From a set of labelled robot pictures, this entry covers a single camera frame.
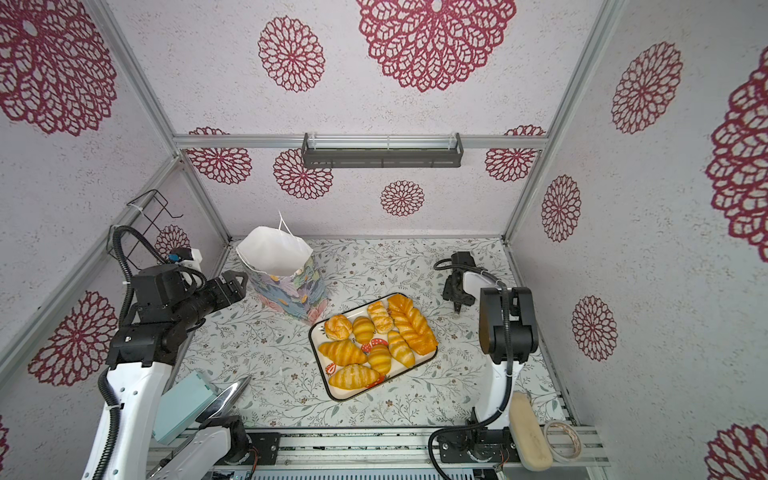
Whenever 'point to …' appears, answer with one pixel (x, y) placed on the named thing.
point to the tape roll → (558, 457)
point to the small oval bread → (363, 329)
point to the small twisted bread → (379, 313)
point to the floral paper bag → (284, 277)
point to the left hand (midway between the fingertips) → (233, 287)
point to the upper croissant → (342, 352)
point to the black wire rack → (143, 216)
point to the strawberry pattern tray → (364, 345)
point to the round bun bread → (338, 327)
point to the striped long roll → (399, 349)
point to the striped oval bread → (380, 358)
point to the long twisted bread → (412, 324)
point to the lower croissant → (353, 377)
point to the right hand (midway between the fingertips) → (458, 290)
